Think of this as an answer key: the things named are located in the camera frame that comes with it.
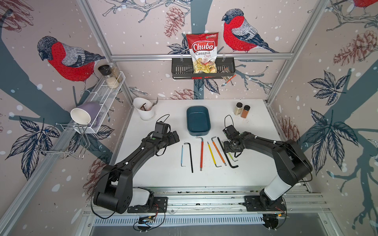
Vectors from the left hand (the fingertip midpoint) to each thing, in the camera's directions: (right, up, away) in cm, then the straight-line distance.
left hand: (175, 135), depth 89 cm
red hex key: (+17, -12, +4) cm, 21 cm away
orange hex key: (+27, -11, +4) cm, 29 cm away
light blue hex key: (+4, -14, +2) cm, 15 cm away
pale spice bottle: (+45, +16, +18) cm, 51 cm away
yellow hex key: (+23, -14, +2) cm, 27 cm away
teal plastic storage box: (+15, +8, +21) cm, 27 cm away
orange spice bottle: (+49, +15, +17) cm, 54 cm away
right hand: (+35, -9, +5) cm, 36 cm away
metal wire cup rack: (-40, +3, -31) cm, 51 cm away
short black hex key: (+9, -14, +1) cm, 17 cm away
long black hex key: (+36, -19, -2) cm, 41 cm away
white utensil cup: (-25, +18, +15) cm, 34 cm away
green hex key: (+34, -13, +2) cm, 37 cm away
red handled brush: (+33, +35, +1) cm, 48 cm away
